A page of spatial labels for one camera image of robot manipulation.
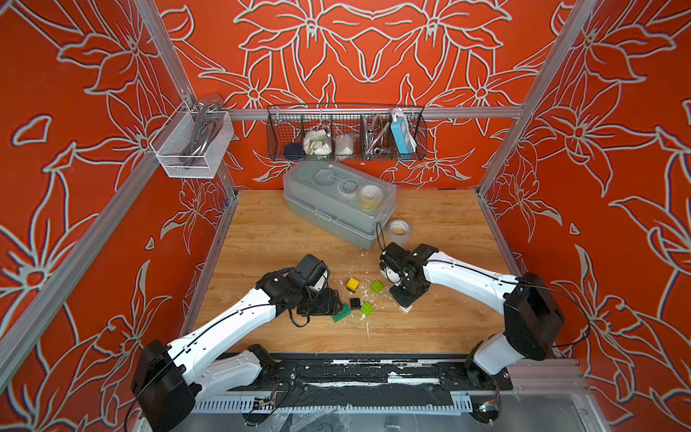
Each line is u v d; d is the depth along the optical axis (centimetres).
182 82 83
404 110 92
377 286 90
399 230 106
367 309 84
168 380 38
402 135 86
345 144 93
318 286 63
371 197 95
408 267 60
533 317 43
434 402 70
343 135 96
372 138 83
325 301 67
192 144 82
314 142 92
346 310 84
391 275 70
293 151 95
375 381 73
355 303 85
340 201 92
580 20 72
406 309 83
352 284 88
